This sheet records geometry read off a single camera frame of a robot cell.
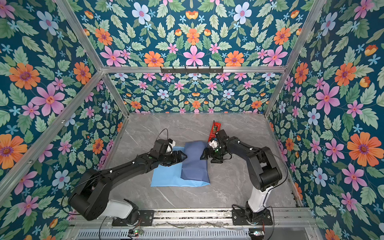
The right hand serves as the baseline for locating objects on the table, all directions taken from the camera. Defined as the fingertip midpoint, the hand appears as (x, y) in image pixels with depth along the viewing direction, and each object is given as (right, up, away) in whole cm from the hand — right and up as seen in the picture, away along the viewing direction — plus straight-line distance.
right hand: (206, 159), depth 90 cm
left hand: (-12, +4, -6) cm, 14 cm away
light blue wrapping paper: (-22, -10, -2) cm, 24 cm away
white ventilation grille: (-21, -31, -20) cm, 42 cm away
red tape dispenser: (+7, +19, +11) cm, 23 cm away
